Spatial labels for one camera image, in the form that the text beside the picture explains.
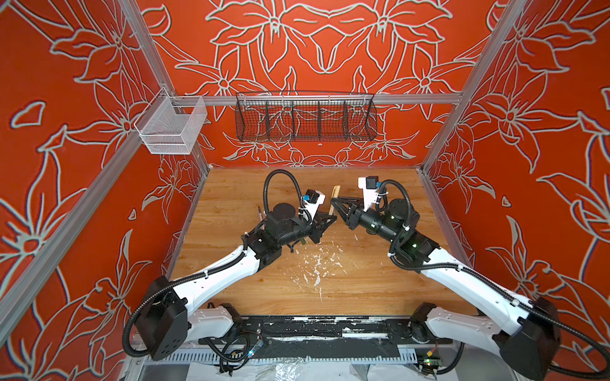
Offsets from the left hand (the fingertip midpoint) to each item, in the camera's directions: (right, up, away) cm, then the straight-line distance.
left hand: (334, 214), depth 70 cm
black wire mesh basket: (-8, +38, +28) cm, 48 cm away
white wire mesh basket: (-62, +29, +16) cm, 70 cm away
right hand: (-2, +4, -4) cm, 6 cm away
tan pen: (-1, +1, -2) cm, 2 cm away
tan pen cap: (0, +7, -4) cm, 8 cm away
